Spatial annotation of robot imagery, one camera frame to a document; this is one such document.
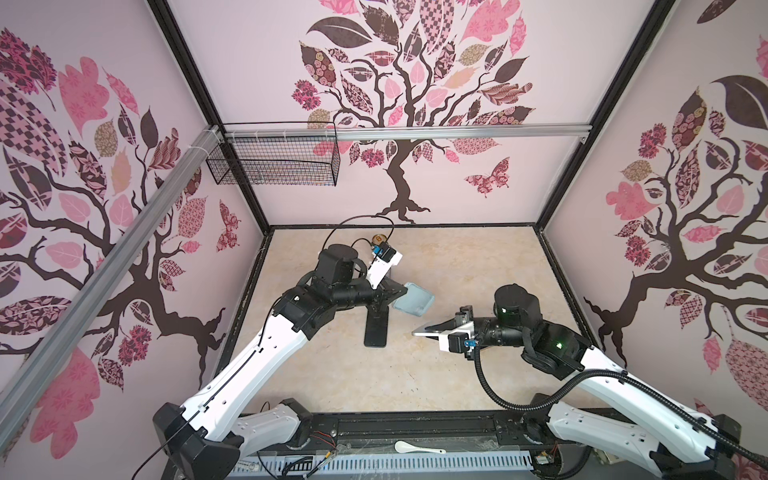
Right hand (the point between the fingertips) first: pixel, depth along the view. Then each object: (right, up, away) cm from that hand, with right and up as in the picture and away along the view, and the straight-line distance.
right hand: (430, 320), depth 63 cm
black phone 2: (-13, -8, +26) cm, 30 cm away
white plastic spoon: (-5, -33, +8) cm, 34 cm away
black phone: (-1, -2, -1) cm, 3 cm away
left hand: (-6, +5, +4) cm, 9 cm away
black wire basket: (-45, +47, +32) cm, 72 cm away
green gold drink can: (-13, +19, +40) cm, 46 cm away
